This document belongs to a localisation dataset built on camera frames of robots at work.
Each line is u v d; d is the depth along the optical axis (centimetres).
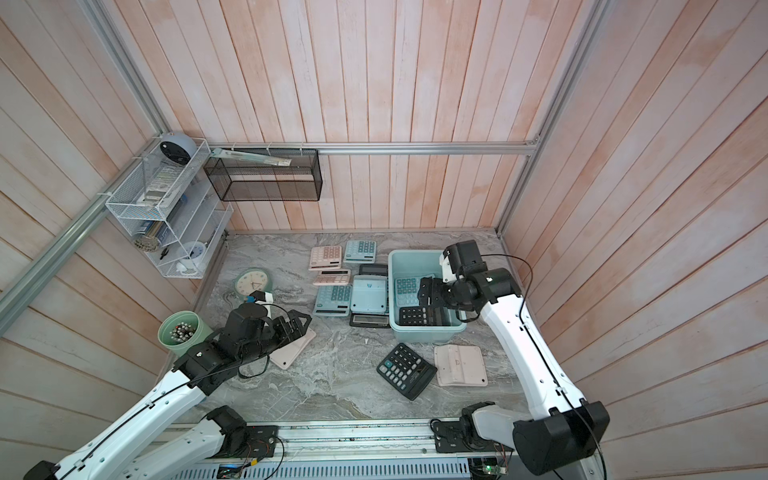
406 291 101
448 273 67
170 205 75
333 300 98
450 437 73
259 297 68
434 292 66
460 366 84
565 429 37
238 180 105
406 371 83
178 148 81
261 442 73
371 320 93
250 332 56
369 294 98
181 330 75
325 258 110
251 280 103
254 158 91
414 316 93
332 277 101
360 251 111
